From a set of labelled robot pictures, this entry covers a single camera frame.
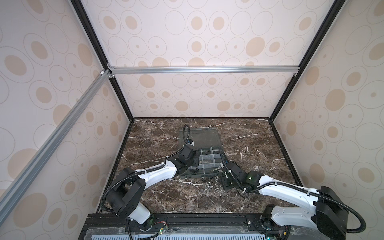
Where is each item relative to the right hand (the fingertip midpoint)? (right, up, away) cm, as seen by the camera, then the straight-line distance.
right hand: (222, 180), depth 83 cm
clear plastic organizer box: (-6, +19, +23) cm, 30 cm away
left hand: (-12, +13, +4) cm, 19 cm away
